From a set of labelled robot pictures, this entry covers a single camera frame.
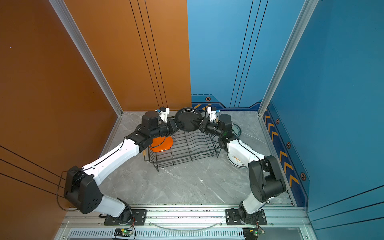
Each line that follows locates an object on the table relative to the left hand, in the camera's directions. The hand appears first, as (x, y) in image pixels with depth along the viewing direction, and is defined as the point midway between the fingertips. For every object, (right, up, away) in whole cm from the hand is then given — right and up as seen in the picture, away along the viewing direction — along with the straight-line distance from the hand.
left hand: (185, 122), depth 76 cm
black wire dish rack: (0, -16, +23) cm, 28 cm away
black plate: (+1, +2, +1) cm, 3 cm away
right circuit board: (+32, -53, -6) cm, 62 cm away
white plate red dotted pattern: (+31, -24, +14) cm, 41 cm away
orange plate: (-11, -10, -6) cm, 16 cm away
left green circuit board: (-28, -53, -5) cm, 60 cm away
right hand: (+3, 0, +2) cm, 4 cm away
